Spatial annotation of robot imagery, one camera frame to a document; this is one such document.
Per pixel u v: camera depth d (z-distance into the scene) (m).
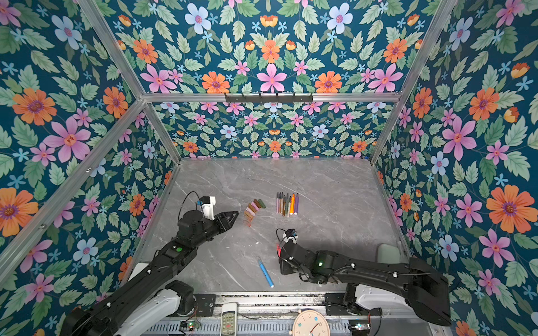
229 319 0.70
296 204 1.01
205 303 0.74
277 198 1.02
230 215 0.79
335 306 0.72
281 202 1.01
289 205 0.99
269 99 0.93
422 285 0.47
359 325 0.71
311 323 0.68
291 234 0.72
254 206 1.00
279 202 1.01
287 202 1.01
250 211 0.98
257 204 1.01
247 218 0.95
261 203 1.01
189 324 0.70
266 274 0.80
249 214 0.96
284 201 1.02
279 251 0.82
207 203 0.73
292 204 1.00
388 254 0.83
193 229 0.61
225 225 0.71
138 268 0.78
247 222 0.95
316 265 0.57
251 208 0.99
